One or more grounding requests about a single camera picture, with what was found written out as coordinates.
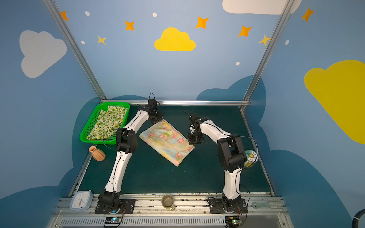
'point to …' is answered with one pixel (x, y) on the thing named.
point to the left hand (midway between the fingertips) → (164, 117)
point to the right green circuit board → (233, 222)
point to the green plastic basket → (88, 129)
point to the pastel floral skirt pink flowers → (167, 142)
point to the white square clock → (81, 200)
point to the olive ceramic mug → (168, 201)
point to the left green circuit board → (112, 220)
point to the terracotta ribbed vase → (98, 154)
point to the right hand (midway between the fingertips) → (193, 142)
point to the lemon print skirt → (107, 123)
